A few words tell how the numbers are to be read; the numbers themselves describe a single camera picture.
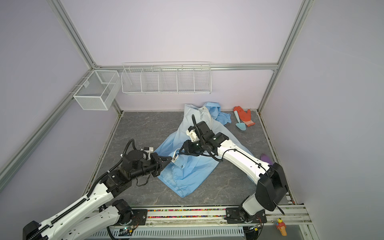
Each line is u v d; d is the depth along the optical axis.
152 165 0.63
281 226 0.69
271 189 0.42
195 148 0.67
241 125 1.11
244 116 1.17
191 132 0.73
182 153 0.75
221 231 0.71
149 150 0.72
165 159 0.71
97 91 0.96
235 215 0.75
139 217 0.74
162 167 0.65
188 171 0.89
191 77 1.05
